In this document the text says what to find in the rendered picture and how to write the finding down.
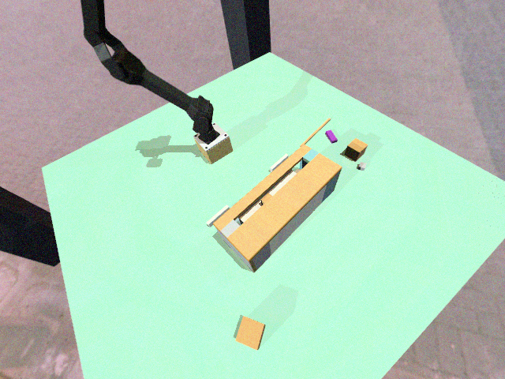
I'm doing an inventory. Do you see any small purple block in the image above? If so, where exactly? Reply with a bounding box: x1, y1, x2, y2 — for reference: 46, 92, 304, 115
326, 130, 338, 143

